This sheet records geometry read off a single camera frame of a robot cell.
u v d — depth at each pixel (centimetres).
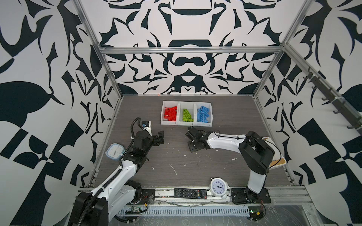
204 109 108
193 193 74
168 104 110
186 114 104
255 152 49
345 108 55
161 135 77
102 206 39
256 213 71
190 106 109
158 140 76
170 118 104
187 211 71
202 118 102
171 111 106
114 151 87
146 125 72
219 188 76
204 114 103
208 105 106
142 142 62
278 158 81
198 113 105
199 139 70
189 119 103
